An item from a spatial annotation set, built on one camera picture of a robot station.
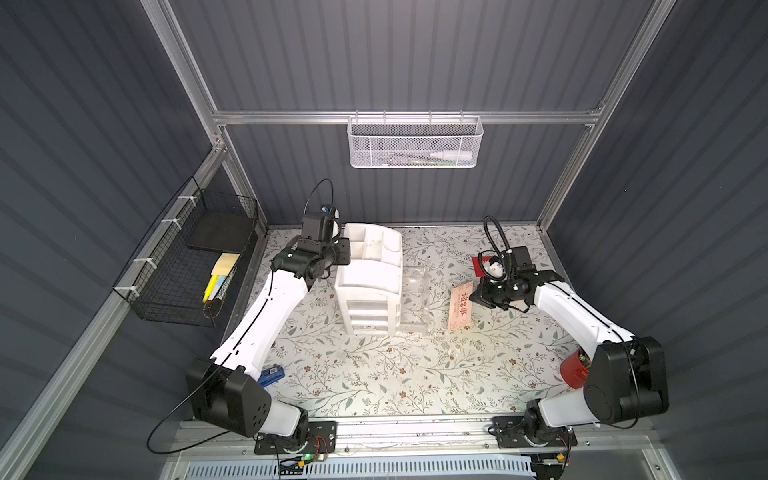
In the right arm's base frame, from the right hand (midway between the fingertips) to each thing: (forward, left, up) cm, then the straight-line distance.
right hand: (475, 296), depth 86 cm
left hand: (+6, +37, +15) cm, 40 cm away
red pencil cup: (-20, -23, -3) cm, 30 cm away
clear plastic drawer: (0, +18, -13) cm, 22 cm away
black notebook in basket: (+10, +70, +18) cm, 73 cm away
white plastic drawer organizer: (-3, +30, +8) cm, 31 cm away
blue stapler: (-20, +57, -9) cm, 61 cm away
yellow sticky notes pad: (-2, +67, +16) cm, 69 cm away
